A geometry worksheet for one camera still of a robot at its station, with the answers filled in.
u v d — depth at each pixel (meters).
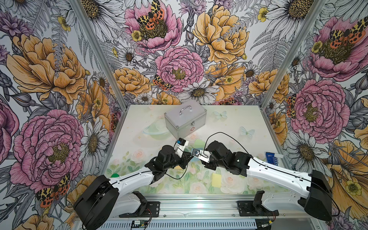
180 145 0.72
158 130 1.07
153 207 0.75
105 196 0.42
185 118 0.94
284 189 0.44
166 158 0.64
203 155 0.64
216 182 0.83
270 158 0.91
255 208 0.66
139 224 0.71
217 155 0.59
